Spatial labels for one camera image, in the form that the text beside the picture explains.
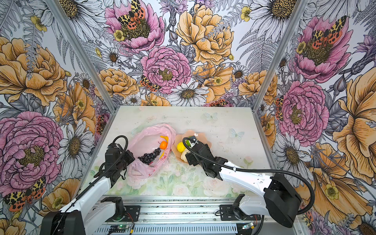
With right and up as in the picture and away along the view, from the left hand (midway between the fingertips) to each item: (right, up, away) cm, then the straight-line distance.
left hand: (133, 157), depth 88 cm
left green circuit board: (0, -29, -17) cm, 34 cm away
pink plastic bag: (+4, +9, +9) cm, 13 cm away
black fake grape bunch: (+9, -1, +2) cm, 9 cm away
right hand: (+37, +3, -5) cm, 37 cm away
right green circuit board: (+62, -29, -17) cm, 70 cm away
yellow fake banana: (+18, +10, +9) cm, 23 cm away
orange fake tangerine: (+17, +6, +7) cm, 19 cm away
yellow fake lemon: (+28, +5, +3) cm, 29 cm away
